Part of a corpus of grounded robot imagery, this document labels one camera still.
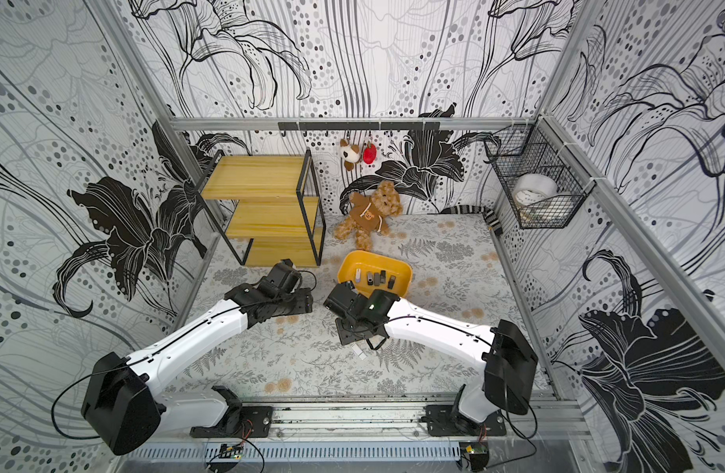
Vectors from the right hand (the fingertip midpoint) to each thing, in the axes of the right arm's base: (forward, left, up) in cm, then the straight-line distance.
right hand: (352, 328), depth 78 cm
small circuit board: (-27, +29, -13) cm, 41 cm away
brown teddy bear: (+45, -4, -2) cm, 46 cm away
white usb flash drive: (-3, -1, -10) cm, 11 cm away
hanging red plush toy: (+50, -5, +21) cm, 55 cm away
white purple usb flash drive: (+23, 0, -10) cm, 25 cm away
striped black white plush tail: (+54, -49, -9) cm, 74 cm away
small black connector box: (-27, -31, -13) cm, 43 cm away
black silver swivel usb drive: (+22, -6, -9) cm, 24 cm away
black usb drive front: (+24, -9, -10) cm, 27 cm away
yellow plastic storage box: (+25, -5, -10) cm, 27 cm away
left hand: (+7, +14, 0) cm, 16 cm away
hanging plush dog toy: (+49, +2, +22) cm, 54 cm away
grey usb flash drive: (+22, -4, -10) cm, 25 cm away
